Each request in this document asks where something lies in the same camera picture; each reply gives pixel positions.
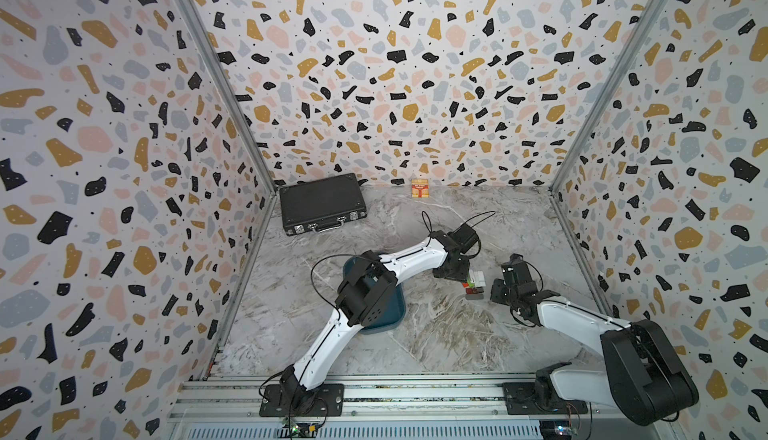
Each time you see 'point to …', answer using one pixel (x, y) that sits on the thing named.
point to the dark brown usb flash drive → (478, 290)
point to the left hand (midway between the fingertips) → (464, 276)
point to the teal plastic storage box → (391, 309)
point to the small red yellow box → (420, 188)
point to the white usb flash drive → (477, 277)
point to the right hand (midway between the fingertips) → (499, 287)
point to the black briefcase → (322, 205)
